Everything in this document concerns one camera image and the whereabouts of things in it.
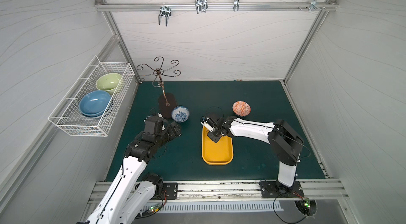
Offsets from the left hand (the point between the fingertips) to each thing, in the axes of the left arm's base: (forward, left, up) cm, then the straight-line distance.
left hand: (176, 130), depth 76 cm
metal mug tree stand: (+23, +12, -16) cm, 31 cm away
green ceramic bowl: (+15, +32, +17) cm, 39 cm away
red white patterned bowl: (+25, -38, -16) cm, 48 cm away
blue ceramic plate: (+3, +32, +18) cm, 37 cm away
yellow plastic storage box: (-5, -23, -16) cm, 28 cm away
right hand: (+7, -18, -14) cm, 24 cm away
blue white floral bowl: (+20, +3, -16) cm, 25 cm away
